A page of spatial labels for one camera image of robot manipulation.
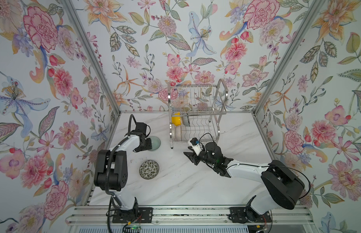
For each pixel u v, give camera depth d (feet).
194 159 2.48
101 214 2.48
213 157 2.20
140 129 2.50
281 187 1.44
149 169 2.95
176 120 3.31
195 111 4.24
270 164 1.63
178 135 3.00
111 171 1.41
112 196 1.68
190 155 2.62
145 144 2.70
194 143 2.37
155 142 3.25
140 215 2.36
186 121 3.22
